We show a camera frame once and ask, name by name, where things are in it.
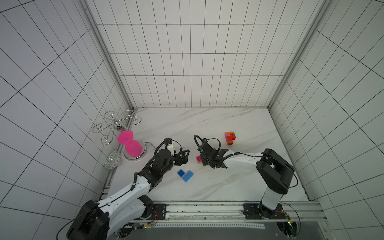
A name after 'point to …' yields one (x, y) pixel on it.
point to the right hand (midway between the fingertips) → (205, 152)
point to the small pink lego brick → (199, 159)
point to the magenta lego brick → (227, 134)
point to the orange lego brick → (229, 132)
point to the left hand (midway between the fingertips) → (181, 153)
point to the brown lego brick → (230, 143)
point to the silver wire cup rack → (115, 128)
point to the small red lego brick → (229, 141)
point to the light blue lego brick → (187, 176)
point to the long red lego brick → (233, 137)
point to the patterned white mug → (113, 160)
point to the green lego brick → (233, 134)
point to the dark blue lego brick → (181, 173)
